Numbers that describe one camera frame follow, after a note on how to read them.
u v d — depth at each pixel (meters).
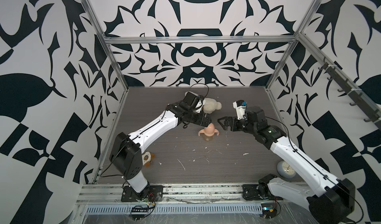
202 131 0.87
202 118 0.71
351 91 0.59
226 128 0.69
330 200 0.37
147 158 0.83
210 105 0.99
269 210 0.71
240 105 0.69
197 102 0.66
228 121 0.68
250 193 0.74
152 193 0.73
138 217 0.69
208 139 0.93
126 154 0.43
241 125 0.66
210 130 0.82
